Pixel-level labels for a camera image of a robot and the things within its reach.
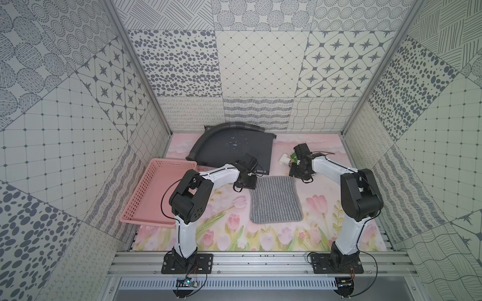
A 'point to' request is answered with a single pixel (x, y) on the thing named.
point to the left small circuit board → (186, 282)
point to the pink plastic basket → (149, 204)
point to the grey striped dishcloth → (275, 199)
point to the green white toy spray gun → (283, 159)
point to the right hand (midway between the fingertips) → (296, 175)
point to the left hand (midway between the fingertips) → (250, 179)
